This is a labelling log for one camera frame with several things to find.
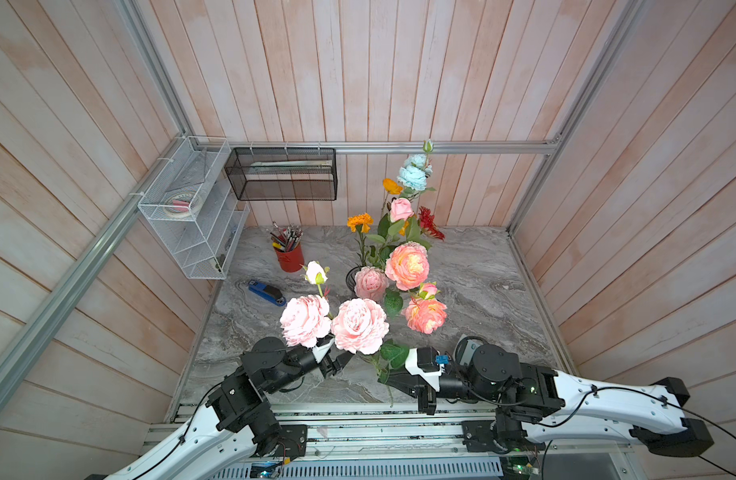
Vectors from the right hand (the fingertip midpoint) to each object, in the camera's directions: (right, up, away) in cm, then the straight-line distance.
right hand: (381, 374), depth 54 cm
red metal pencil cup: (-29, +20, +50) cm, 61 cm away
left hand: (-6, +5, +10) cm, 13 cm away
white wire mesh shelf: (-45, +26, +23) cm, 57 cm away
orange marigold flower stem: (-4, +31, +24) cm, 39 cm away
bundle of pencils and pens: (-28, +28, +42) cm, 58 cm away
